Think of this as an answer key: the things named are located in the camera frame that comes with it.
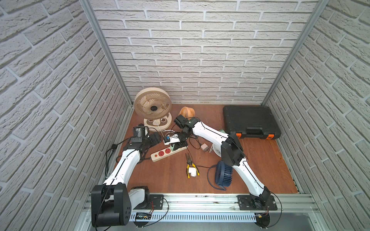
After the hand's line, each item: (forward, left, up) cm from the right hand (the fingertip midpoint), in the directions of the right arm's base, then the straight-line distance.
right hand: (177, 144), depth 92 cm
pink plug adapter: (-2, -18, -2) cm, 19 cm away
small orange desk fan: (+19, -8, +9) cm, 23 cm away
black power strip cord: (+4, +45, -6) cm, 45 cm away
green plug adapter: (-4, +2, +5) cm, 7 cm away
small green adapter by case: (+10, -32, -2) cm, 34 cm away
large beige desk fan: (+17, +12, +21) cm, 30 cm away
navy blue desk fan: (-24, -25, +8) cm, 35 cm away
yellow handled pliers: (-12, -8, -3) cm, 15 cm away
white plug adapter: (-17, -9, -2) cm, 20 cm away
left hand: (+2, +14, +8) cm, 17 cm away
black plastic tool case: (+13, -54, +2) cm, 55 cm away
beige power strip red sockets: (-5, +8, -1) cm, 9 cm away
